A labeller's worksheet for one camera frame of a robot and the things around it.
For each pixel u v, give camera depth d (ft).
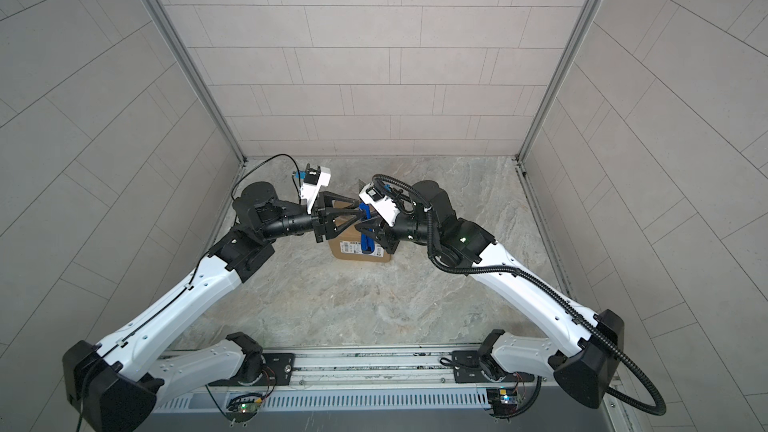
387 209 1.81
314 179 1.78
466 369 2.32
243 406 2.13
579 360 1.21
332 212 1.81
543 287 1.38
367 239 2.13
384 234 1.80
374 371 2.37
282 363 2.37
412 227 1.80
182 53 2.84
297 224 1.83
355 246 2.71
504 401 2.22
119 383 1.17
